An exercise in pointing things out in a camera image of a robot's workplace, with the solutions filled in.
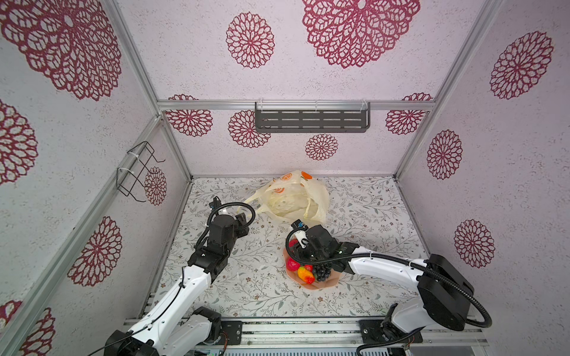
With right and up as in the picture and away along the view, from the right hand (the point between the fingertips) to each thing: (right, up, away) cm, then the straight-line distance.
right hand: (289, 246), depth 83 cm
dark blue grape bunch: (+12, -9, -2) cm, 15 cm away
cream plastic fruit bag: (+4, +19, +30) cm, 36 cm away
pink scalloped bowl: (+16, -13, -1) cm, 20 cm away
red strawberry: (+7, -12, -3) cm, 14 cm away
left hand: (-18, +11, -2) cm, 21 cm away
